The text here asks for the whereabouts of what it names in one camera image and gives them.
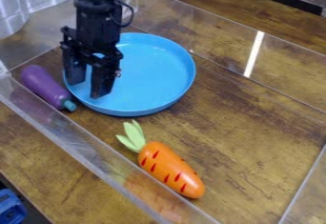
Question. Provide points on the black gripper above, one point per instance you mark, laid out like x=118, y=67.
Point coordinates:
x=90, y=45

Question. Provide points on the blue round tray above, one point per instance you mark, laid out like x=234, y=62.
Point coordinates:
x=158, y=73

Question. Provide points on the purple toy eggplant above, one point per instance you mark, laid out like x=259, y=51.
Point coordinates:
x=38, y=80

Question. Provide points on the orange toy carrot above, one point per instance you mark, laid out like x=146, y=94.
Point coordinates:
x=160, y=162

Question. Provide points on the blue object at corner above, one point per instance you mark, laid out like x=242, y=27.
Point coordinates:
x=12, y=210

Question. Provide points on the clear acrylic enclosure wall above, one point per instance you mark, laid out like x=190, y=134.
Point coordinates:
x=249, y=126

